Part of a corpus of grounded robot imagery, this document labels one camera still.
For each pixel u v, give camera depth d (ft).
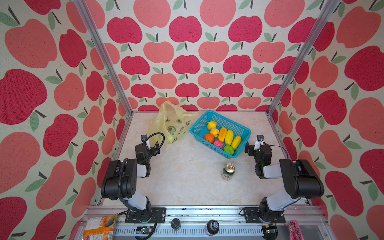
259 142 2.63
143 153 2.40
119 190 1.46
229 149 3.01
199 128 3.44
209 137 3.28
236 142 3.23
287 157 3.28
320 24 2.46
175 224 2.09
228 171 2.57
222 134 3.33
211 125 3.52
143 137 2.68
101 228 2.25
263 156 2.40
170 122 3.82
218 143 3.13
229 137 3.27
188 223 2.41
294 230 2.28
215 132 3.35
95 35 2.57
